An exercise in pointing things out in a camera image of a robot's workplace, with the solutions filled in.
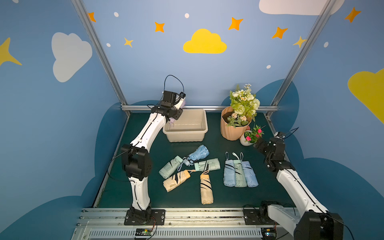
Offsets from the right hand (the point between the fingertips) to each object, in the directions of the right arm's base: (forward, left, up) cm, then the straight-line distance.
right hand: (267, 141), depth 84 cm
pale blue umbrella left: (-15, +21, -13) cm, 29 cm away
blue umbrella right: (-16, +8, -15) cm, 23 cm away
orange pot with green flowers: (+14, +17, +2) cm, 22 cm away
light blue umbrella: (-3, +37, -12) cm, 39 cm away
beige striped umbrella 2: (-26, +34, -13) cm, 44 cm away
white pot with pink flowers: (+5, +8, -4) cm, 11 cm away
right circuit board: (-42, +2, -19) cm, 46 cm away
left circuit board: (-46, +64, -18) cm, 81 cm away
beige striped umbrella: (-21, +52, -13) cm, 58 cm away
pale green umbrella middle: (-18, +15, -14) cm, 27 cm away
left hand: (+16, +55, +9) cm, 58 cm away
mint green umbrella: (-15, +57, -14) cm, 60 cm away
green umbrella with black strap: (-10, +31, -14) cm, 36 cm away
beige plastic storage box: (+23, +46, -17) cm, 54 cm away
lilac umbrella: (+9, +57, +2) cm, 58 cm away
